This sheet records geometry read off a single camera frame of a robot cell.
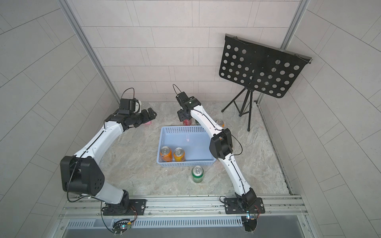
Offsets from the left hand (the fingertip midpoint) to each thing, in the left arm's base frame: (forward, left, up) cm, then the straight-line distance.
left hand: (154, 114), depth 86 cm
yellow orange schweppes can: (-21, -16, -8) cm, 28 cm away
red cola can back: (+1, -19, -9) cm, 21 cm away
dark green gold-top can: (+2, -26, -11) cm, 28 cm away
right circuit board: (-51, -50, -18) cm, 74 cm away
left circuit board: (-51, +10, -20) cm, 56 cm away
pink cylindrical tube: (-10, 0, +5) cm, 12 cm away
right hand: (+7, -18, -9) cm, 21 cm away
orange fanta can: (-21, -9, -8) cm, 24 cm away
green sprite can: (-31, -26, -8) cm, 41 cm away
